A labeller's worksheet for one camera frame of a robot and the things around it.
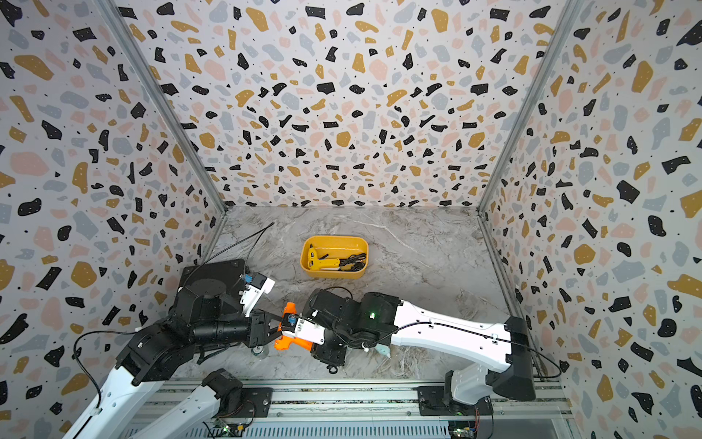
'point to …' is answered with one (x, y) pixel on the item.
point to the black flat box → (230, 273)
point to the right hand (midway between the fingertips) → (314, 349)
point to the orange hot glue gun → (287, 328)
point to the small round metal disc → (260, 352)
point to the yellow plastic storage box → (336, 247)
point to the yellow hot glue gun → (350, 263)
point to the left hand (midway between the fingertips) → (292, 326)
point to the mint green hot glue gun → (383, 349)
